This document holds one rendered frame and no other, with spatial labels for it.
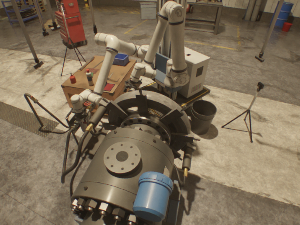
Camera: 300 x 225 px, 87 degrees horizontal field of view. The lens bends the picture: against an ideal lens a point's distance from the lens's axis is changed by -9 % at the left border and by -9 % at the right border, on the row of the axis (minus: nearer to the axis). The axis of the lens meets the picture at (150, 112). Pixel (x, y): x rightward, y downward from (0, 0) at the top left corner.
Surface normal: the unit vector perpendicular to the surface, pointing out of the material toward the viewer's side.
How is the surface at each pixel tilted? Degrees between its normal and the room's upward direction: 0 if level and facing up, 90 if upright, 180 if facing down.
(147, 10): 90
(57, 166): 0
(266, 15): 90
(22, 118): 0
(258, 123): 0
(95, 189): 16
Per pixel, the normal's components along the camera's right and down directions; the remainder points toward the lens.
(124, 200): 0.29, -0.65
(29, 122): 0.00, -0.74
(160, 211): 0.64, -0.44
